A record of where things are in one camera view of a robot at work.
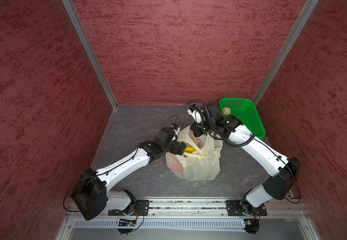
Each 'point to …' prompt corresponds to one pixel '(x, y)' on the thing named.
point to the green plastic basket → (245, 110)
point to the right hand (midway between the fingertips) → (190, 130)
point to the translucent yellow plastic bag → (201, 161)
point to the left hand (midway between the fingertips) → (178, 145)
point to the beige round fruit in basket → (226, 111)
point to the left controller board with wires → (128, 222)
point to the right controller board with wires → (252, 226)
